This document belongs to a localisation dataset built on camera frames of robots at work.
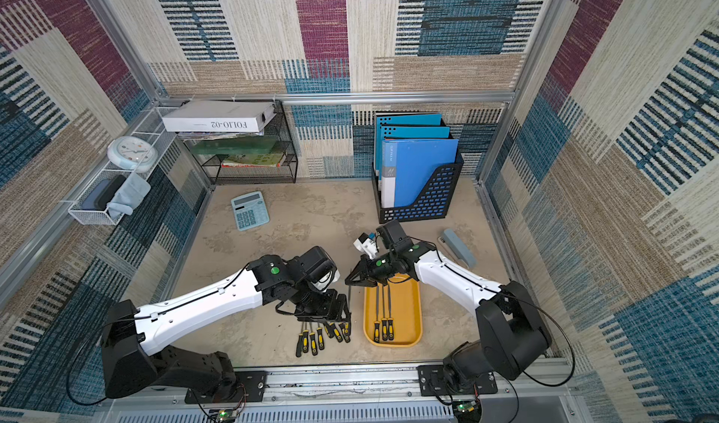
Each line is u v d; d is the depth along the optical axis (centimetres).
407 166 94
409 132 97
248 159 100
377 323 83
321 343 79
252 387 74
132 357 38
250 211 108
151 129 87
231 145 94
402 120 102
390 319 84
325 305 64
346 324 71
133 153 75
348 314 70
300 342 80
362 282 72
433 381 73
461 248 97
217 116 79
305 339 81
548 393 71
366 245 78
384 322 84
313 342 80
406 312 86
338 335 81
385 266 70
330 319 62
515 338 43
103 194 65
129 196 68
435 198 99
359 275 78
